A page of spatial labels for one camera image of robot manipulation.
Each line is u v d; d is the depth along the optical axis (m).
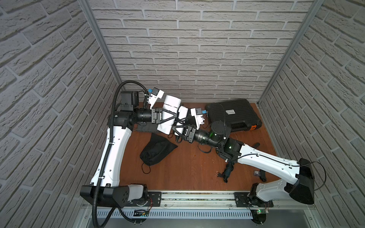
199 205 0.73
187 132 0.54
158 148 0.86
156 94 0.55
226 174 0.81
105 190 0.37
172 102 0.56
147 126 0.58
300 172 0.41
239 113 1.02
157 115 0.52
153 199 0.73
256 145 0.94
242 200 0.74
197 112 0.56
